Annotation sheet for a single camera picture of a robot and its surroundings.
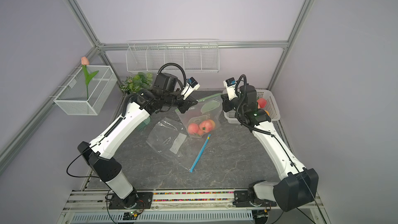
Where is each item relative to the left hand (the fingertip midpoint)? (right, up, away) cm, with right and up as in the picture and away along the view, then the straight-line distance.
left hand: (195, 101), depth 71 cm
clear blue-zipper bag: (-16, -22, +23) cm, 35 cm away
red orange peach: (+8, -14, +19) cm, 24 cm away
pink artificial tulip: (-57, +14, +9) cm, 59 cm away
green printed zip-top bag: (+3, -10, +22) cm, 25 cm away
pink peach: (-2, -15, +14) cm, 21 cm away
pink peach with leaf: (+5, -13, +16) cm, 21 cm away
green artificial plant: (-34, +12, +19) cm, 41 cm away
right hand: (+14, +4, +5) cm, 15 cm away
